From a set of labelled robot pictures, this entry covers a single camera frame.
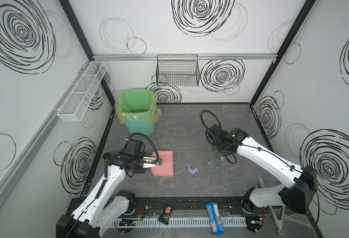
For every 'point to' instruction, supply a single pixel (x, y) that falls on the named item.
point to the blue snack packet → (215, 219)
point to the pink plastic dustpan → (166, 168)
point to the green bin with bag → (138, 109)
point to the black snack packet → (165, 214)
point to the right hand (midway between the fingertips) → (217, 152)
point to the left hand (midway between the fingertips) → (146, 158)
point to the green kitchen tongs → (278, 224)
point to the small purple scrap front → (192, 171)
